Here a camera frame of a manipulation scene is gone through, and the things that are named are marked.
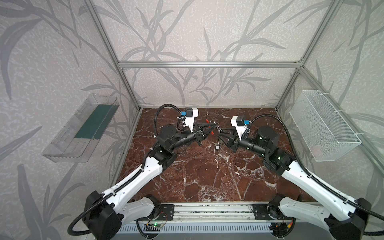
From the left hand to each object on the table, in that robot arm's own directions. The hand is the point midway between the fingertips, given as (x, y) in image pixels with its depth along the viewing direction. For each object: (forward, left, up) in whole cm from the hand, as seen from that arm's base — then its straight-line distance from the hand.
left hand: (217, 124), depth 60 cm
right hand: (+2, -2, -5) cm, 5 cm away
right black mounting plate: (-25, -24, -40) cm, 53 cm away
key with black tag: (-2, -1, -15) cm, 15 cm away
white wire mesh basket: (-2, -47, -4) cm, 48 cm away
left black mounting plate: (-26, +23, -39) cm, 52 cm away
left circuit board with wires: (-31, +28, -39) cm, 57 cm away
